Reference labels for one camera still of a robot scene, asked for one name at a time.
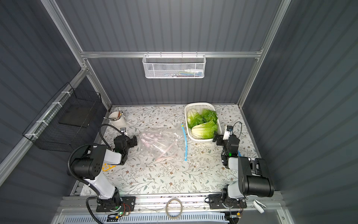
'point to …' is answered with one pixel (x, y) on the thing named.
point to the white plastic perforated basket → (196, 106)
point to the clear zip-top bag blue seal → (177, 128)
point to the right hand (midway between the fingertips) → (224, 132)
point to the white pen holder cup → (117, 119)
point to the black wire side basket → (74, 119)
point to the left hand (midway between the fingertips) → (128, 136)
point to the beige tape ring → (169, 200)
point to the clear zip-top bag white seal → (162, 146)
